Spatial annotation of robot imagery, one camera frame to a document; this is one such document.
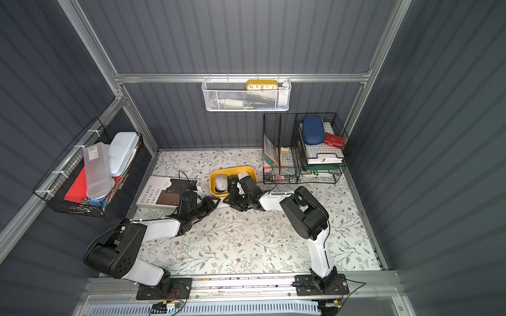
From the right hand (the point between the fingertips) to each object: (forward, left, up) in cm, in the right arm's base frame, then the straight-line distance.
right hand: (228, 200), depth 93 cm
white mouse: (+15, -6, 0) cm, 16 cm away
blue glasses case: (+31, -42, +17) cm, 55 cm away
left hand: (-1, +3, +2) cm, 3 cm away
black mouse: (+12, -1, 0) cm, 12 cm away
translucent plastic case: (-10, +38, +29) cm, 49 cm away
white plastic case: (+7, +39, +28) cm, 48 cm away
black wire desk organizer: (+22, -36, +13) cm, 45 cm away
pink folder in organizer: (+25, -20, +3) cm, 32 cm away
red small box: (+23, -51, +17) cm, 59 cm away
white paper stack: (+17, -45, +15) cm, 50 cm away
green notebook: (+16, -44, +5) cm, 47 cm away
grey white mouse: (+11, +4, +1) cm, 11 cm away
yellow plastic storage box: (+19, +3, -1) cm, 19 cm away
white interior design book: (+6, +33, -2) cm, 33 cm away
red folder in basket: (-10, +48, +25) cm, 55 cm away
